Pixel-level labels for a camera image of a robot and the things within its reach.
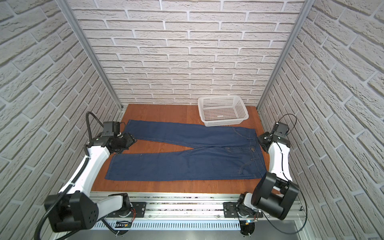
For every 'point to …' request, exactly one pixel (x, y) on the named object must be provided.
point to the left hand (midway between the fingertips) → (131, 139)
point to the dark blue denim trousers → (226, 151)
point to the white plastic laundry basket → (222, 110)
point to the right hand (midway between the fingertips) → (261, 138)
